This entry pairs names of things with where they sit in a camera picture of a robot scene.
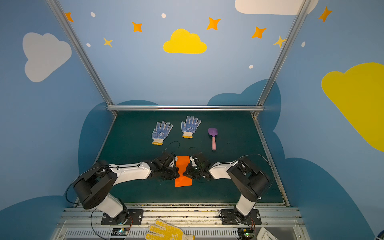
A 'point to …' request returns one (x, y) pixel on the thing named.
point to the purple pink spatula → (213, 132)
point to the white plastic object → (263, 234)
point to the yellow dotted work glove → (171, 233)
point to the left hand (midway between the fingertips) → (181, 177)
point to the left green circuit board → (120, 231)
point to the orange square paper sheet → (182, 163)
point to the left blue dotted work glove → (160, 132)
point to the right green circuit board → (245, 233)
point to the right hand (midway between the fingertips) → (183, 173)
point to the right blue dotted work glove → (191, 125)
